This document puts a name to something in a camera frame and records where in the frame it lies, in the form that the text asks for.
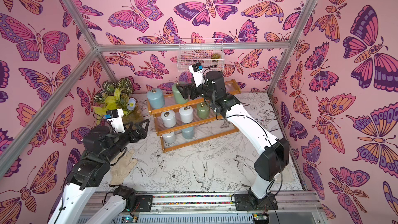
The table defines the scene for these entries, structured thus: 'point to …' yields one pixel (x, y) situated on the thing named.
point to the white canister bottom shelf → (169, 137)
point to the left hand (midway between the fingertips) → (143, 120)
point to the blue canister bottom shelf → (188, 133)
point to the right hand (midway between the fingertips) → (186, 80)
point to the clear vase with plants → (119, 95)
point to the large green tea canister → (179, 98)
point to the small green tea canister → (203, 110)
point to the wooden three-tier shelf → (182, 123)
